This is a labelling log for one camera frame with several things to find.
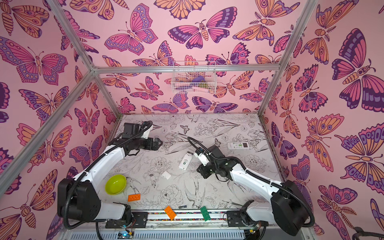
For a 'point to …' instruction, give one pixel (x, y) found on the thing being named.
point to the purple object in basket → (199, 79)
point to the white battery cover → (166, 175)
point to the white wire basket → (194, 77)
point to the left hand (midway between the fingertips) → (156, 139)
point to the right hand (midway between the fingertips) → (199, 167)
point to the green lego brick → (205, 213)
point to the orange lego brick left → (133, 197)
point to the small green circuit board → (125, 235)
